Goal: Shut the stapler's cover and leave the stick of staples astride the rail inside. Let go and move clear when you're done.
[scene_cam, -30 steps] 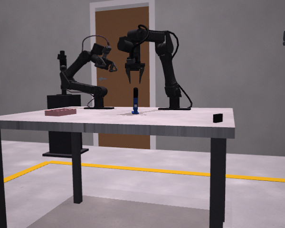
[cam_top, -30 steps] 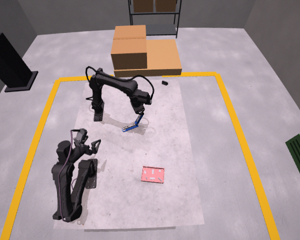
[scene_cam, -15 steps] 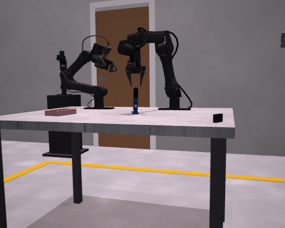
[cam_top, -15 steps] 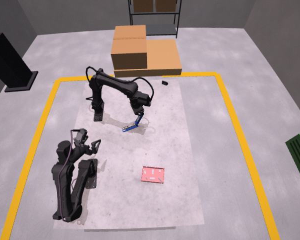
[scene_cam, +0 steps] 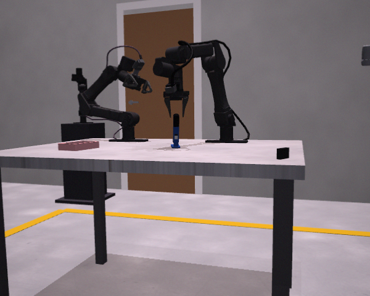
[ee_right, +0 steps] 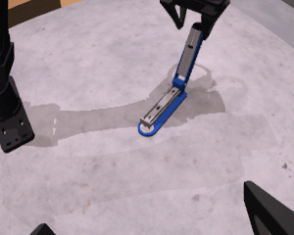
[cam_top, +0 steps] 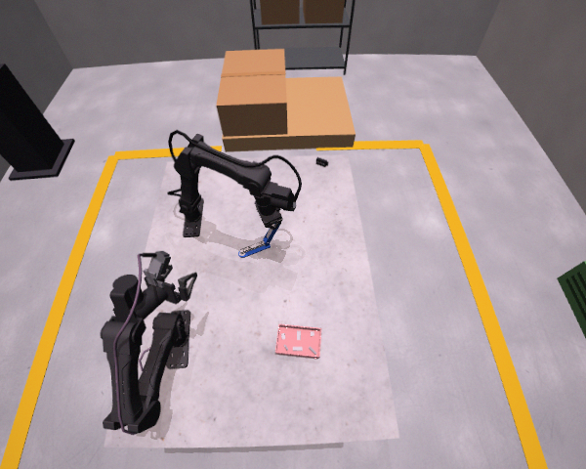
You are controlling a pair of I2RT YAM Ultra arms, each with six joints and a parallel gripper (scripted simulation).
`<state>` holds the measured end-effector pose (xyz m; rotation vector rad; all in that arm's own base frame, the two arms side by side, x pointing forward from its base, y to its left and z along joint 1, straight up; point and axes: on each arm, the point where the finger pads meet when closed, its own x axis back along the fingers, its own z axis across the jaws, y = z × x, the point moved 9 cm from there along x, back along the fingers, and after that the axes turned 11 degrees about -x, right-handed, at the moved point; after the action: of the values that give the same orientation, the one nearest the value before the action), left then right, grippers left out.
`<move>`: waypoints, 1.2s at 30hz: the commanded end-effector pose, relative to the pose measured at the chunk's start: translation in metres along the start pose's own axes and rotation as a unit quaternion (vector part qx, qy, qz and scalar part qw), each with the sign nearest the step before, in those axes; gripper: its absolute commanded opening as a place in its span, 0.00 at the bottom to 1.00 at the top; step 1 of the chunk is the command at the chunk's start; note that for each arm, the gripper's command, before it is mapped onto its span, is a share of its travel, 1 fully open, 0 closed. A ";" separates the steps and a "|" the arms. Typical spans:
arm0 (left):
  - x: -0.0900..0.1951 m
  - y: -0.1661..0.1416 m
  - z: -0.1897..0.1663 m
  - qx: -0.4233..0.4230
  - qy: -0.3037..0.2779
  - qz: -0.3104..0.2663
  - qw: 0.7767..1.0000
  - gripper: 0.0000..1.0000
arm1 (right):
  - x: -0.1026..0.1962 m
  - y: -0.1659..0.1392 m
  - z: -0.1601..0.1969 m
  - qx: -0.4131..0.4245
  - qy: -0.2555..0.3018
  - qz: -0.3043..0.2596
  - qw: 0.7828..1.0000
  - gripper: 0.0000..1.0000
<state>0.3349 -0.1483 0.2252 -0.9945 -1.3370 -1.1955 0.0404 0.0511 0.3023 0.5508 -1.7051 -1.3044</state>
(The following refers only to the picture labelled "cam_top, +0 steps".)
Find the blue stapler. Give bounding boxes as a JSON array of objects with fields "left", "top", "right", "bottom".
[{"left": 239, "top": 222, "right": 281, "bottom": 258}]

